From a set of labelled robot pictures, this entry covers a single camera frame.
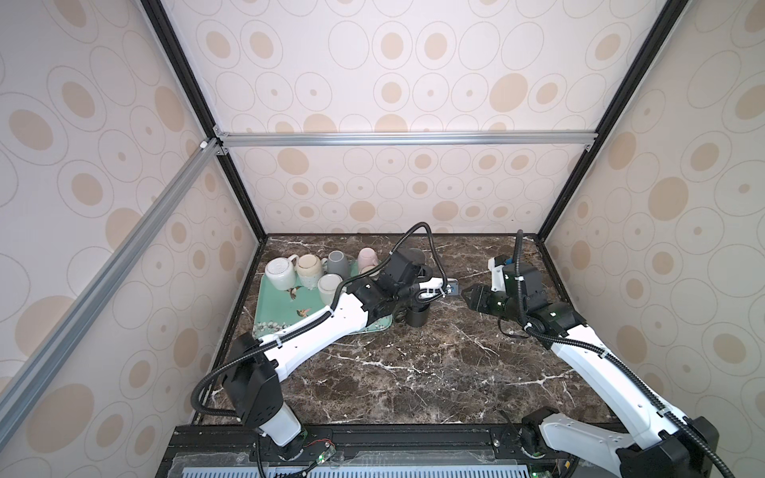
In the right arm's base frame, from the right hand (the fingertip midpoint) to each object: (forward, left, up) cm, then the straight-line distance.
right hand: (469, 292), depth 78 cm
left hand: (+3, +10, +6) cm, 12 cm away
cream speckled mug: (+18, +48, -12) cm, 52 cm away
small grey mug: (+20, +38, -11) cm, 44 cm away
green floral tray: (+8, +58, -19) cm, 61 cm away
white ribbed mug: (+17, +57, -11) cm, 60 cm away
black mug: (+3, +12, -19) cm, 23 cm away
